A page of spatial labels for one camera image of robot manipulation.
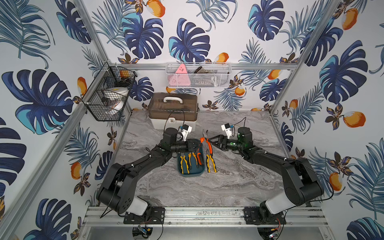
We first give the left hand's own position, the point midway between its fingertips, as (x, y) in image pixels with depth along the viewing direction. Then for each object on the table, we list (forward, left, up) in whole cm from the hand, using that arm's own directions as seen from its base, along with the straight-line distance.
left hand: (201, 143), depth 79 cm
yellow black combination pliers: (-1, -5, -19) cm, 19 cm away
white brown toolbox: (+36, +22, -13) cm, 45 cm away
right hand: (+4, -5, -3) cm, 7 cm away
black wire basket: (+36, +60, +13) cm, 71 cm away
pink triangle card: (+35, +14, +16) cm, 41 cm away
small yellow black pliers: (+1, +11, -19) cm, 22 cm away
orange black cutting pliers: (0, +1, -17) cm, 17 cm away
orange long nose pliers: (+4, -1, -2) cm, 4 cm away
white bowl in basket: (+17, +48, +14) cm, 52 cm away
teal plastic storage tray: (-3, +5, -19) cm, 20 cm away
